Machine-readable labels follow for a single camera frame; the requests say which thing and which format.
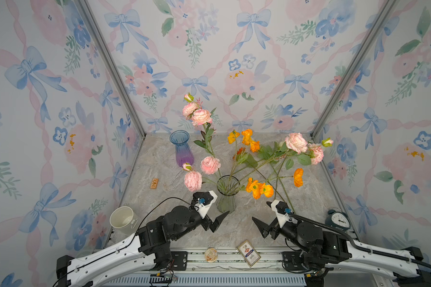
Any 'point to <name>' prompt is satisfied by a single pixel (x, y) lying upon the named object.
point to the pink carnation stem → (193, 179)
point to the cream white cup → (124, 218)
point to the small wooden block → (154, 183)
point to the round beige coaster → (211, 255)
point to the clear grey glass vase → (227, 187)
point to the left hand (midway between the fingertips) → (220, 201)
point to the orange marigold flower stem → (241, 156)
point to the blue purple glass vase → (184, 153)
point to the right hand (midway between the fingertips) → (262, 210)
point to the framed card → (249, 253)
